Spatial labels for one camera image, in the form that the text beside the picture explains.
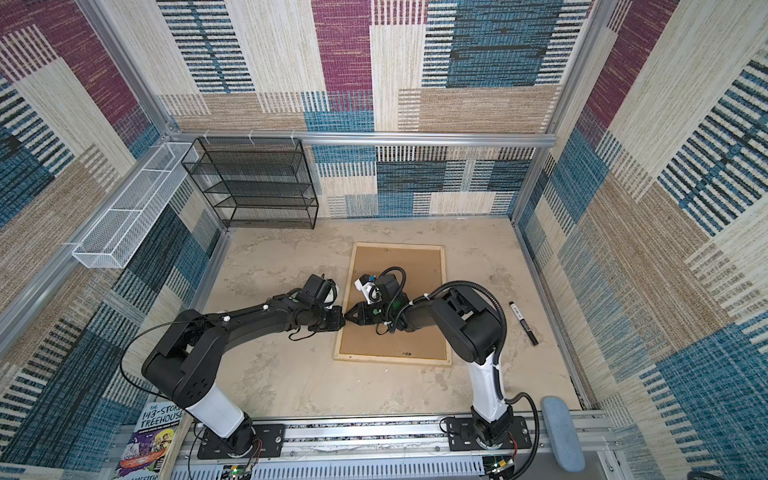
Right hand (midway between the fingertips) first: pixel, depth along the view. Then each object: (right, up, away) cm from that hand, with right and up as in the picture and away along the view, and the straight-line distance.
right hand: (349, 320), depth 92 cm
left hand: (-1, 0, -1) cm, 1 cm away
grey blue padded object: (+53, -22, -21) cm, 61 cm away
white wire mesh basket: (-53, +25, -19) cm, 62 cm away
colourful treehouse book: (-44, -25, -22) cm, 55 cm away
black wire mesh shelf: (-36, +46, +17) cm, 60 cm away
